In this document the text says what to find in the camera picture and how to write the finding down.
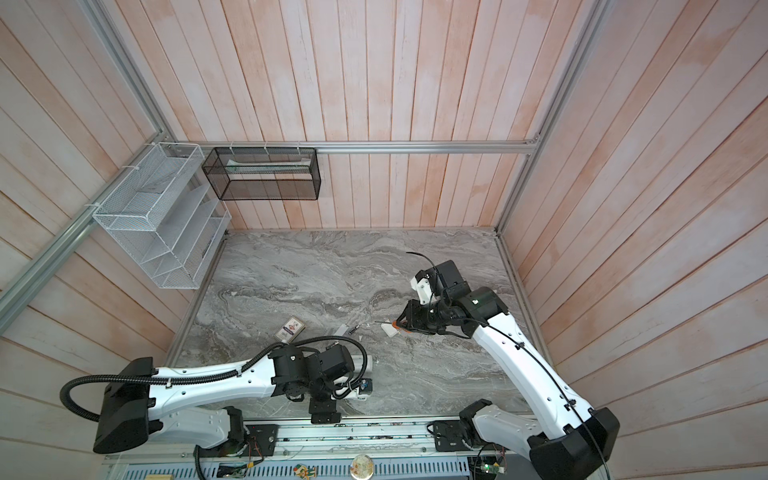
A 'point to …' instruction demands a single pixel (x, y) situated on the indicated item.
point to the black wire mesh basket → (264, 173)
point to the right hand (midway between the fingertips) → (401, 322)
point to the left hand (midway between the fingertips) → (334, 401)
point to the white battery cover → (342, 329)
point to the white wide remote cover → (389, 329)
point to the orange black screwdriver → (395, 325)
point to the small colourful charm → (303, 472)
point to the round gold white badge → (362, 467)
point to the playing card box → (291, 330)
